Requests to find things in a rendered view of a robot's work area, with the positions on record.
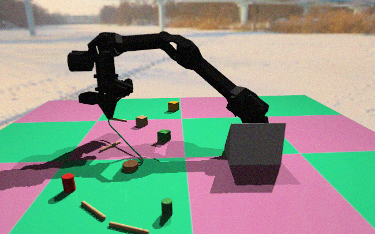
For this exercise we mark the small yellow cube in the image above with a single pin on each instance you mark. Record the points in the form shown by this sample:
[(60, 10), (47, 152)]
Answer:
[(173, 106)]

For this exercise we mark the round wooden button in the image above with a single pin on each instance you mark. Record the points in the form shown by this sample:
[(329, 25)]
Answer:
[(130, 166)]

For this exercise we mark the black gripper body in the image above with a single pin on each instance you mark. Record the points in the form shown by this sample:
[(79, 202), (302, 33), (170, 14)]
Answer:
[(93, 98)]

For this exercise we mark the green cylinder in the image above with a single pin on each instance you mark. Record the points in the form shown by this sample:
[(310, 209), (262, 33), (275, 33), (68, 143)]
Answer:
[(167, 207)]

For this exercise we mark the dark red cylinder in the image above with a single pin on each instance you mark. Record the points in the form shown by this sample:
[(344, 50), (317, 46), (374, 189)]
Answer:
[(68, 183)]

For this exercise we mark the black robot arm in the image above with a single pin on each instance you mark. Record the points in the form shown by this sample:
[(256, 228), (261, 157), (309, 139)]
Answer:
[(242, 102)]

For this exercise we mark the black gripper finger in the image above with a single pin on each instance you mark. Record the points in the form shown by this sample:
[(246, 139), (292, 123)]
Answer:
[(105, 107), (113, 104)]

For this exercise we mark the small tan wooden cube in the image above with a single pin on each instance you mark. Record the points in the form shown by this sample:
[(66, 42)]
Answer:
[(141, 121)]

